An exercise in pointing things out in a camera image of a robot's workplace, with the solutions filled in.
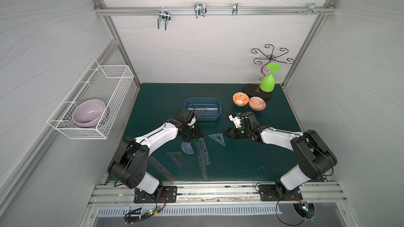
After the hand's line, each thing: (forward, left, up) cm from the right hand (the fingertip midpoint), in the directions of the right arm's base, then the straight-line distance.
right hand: (224, 133), depth 89 cm
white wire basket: (+11, +60, +28) cm, 67 cm away
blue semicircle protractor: (-8, +21, -4) cm, 23 cm away
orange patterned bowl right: (+26, -24, -4) cm, 35 cm away
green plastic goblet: (+24, -25, +17) cm, 39 cm away
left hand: (-4, +13, +2) cm, 13 cm away
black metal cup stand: (+38, -24, -3) cm, 45 cm away
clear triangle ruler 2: (0, +6, -5) cm, 7 cm away
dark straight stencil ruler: (-20, +33, -4) cm, 39 cm away
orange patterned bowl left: (+29, -13, -4) cm, 32 cm away
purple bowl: (-10, +57, +31) cm, 66 cm away
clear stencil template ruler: (-12, +12, -5) cm, 18 cm away
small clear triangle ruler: (-13, +26, -5) cm, 29 cm away
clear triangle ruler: (+17, +17, -5) cm, 24 cm away
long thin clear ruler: (+20, +15, -3) cm, 25 cm away
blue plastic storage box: (+16, +11, -5) cm, 20 cm away
